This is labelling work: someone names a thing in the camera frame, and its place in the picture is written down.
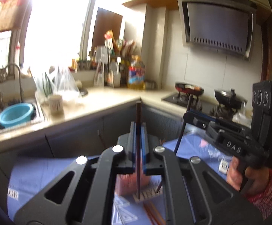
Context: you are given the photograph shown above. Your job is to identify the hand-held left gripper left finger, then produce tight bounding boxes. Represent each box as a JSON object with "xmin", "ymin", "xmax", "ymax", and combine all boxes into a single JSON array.
[{"xmin": 16, "ymin": 122, "xmax": 137, "ymax": 225}]

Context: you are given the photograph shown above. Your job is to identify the kitchen counter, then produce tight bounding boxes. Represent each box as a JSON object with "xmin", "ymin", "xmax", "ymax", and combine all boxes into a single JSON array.
[{"xmin": 0, "ymin": 85, "xmax": 253, "ymax": 167}]

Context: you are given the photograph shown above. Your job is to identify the blue printed tablecloth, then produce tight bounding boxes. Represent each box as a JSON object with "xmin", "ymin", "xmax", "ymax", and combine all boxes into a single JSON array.
[{"xmin": 8, "ymin": 133, "xmax": 244, "ymax": 225}]

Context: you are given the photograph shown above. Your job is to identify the pink plastic chopstick holder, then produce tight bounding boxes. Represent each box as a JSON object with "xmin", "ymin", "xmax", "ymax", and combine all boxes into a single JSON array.
[{"xmin": 115, "ymin": 173, "xmax": 150, "ymax": 196}]

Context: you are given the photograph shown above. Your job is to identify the plastic bag with green onions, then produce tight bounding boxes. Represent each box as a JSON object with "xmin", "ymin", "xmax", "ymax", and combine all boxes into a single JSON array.
[{"xmin": 32, "ymin": 64, "xmax": 82, "ymax": 99}]

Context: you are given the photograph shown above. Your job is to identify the bundle of wooden chopsticks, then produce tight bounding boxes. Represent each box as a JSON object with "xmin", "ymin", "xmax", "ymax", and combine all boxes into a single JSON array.
[{"xmin": 143, "ymin": 200, "xmax": 166, "ymax": 225}]

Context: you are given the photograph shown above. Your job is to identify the red frying pan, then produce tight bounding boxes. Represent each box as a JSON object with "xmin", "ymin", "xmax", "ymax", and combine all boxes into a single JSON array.
[{"xmin": 175, "ymin": 82, "xmax": 205, "ymax": 96}]

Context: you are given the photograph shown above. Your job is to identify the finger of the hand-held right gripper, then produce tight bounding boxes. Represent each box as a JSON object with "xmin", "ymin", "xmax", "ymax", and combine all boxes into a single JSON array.
[
  {"xmin": 183, "ymin": 112, "xmax": 208, "ymax": 129},
  {"xmin": 189, "ymin": 109, "xmax": 221, "ymax": 122}
]

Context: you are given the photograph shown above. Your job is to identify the black wok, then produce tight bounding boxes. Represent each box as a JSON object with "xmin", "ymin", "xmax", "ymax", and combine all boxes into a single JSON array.
[{"xmin": 214, "ymin": 88, "xmax": 247, "ymax": 109}]

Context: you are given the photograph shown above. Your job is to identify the small white square device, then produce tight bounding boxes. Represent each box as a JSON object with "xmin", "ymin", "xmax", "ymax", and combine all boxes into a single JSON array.
[{"xmin": 219, "ymin": 160, "xmax": 230, "ymax": 174}]

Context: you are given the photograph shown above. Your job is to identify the black gas stove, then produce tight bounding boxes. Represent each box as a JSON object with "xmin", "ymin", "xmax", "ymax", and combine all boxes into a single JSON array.
[{"xmin": 161, "ymin": 93, "xmax": 251, "ymax": 122}]

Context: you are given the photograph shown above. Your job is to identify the rack of seasoning packets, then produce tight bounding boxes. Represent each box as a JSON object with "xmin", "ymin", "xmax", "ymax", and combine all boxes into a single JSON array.
[{"xmin": 89, "ymin": 29, "xmax": 142, "ymax": 87}]

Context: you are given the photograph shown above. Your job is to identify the range hood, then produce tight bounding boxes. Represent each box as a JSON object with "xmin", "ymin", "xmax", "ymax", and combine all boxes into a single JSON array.
[{"xmin": 176, "ymin": 0, "xmax": 258, "ymax": 61}]

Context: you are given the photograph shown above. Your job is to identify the blue plastic basin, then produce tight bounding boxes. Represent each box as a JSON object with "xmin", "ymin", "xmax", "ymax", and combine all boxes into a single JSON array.
[{"xmin": 0, "ymin": 103, "xmax": 33, "ymax": 129}]

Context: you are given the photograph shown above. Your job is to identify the brown board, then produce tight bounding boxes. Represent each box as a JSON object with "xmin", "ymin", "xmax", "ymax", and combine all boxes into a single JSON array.
[{"xmin": 91, "ymin": 7, "xmax": 123, "ymax": 59}]

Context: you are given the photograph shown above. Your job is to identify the person's right forearm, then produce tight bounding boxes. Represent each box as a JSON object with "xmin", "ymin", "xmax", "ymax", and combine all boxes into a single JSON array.
[{"xmin": 246, "ymin": 169, "xmax": 272, "ymax": 221}]

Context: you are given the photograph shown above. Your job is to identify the steel sink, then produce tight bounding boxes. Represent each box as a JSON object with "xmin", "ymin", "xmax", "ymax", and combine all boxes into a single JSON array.
[{"xmin": 0, "ymin": 97, "xmax": 45, "ymax": 135}]

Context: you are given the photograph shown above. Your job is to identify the white mug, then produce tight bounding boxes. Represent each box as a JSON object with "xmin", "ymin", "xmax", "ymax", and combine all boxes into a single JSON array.
[{"xmin": 47, "ymin": 94, "xmax": 64, "ymax": 116}]

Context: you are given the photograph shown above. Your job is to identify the dark wooden chopstick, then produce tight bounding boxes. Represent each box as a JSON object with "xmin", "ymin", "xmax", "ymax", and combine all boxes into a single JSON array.
[
  {"xmin": 135, "ymin": 101, "xmax": 142, "ymax": 198},
  {"xmin": 173, "ymin": 95, "xmax": 194, "ymax": 153}
]

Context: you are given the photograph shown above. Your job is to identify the person's right hand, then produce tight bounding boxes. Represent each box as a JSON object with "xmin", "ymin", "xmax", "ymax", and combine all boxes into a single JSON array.
[{"xmin": 226, "ymin": 157, "xmax": 271, "ymax": 196}]

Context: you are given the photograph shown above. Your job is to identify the cooking oil bottle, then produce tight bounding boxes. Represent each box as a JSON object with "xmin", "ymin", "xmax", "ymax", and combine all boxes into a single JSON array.
[{"xmin": 127, "ymin": 55, "xmax": 146, "ymax": 90}]

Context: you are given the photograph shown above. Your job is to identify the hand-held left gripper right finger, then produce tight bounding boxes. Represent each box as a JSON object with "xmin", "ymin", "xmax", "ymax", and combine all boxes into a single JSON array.
[{"xmin": 141, "ymin": 123, "xmax": 265, "ymax": 225}]

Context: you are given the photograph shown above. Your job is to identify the clear plastic bag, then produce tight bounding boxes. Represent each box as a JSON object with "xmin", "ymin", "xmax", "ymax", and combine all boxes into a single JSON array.
[{"xmin": 232, "ymin": 103, "xmax": 253, "ymax": 125}]

